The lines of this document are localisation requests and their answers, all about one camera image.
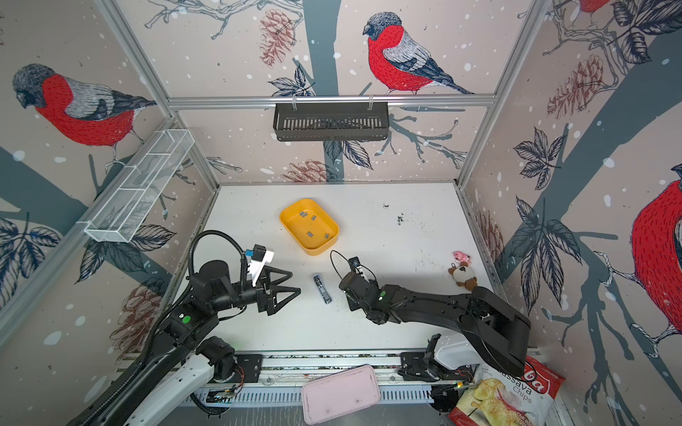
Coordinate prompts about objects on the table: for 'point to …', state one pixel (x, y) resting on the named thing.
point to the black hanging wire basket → (330, 122)
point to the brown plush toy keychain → (463, 274)
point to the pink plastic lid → (340, 395)
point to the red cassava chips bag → (500, 398)
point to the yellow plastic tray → (313, 227)
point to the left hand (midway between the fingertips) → (291, 287)
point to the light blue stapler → (321, 287)
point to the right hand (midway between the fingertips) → (351, 292)
